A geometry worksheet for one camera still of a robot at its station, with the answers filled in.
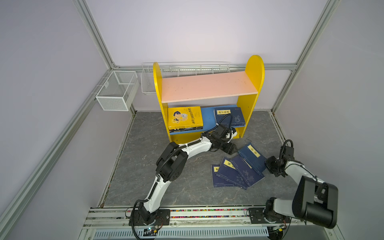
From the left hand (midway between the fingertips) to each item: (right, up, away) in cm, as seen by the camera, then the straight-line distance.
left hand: (234, 149), depth 90 cm
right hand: (+21, -10, +1) cm, 23 cm away
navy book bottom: (-4, -12, -2) cm, 13 cm away
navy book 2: (+14, -7, +2) cm, 16 cm away
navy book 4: (-10, -17, -4) cm, 21 cm away
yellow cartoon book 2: (-36, +12, -1) cm, 38 cm away
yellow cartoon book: (-30, +20, 0) cm, 36 cm away
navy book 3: (+8, -14, -5) cm, 17 cm away
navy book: (-4, +20, -11) cm, 23 cm away
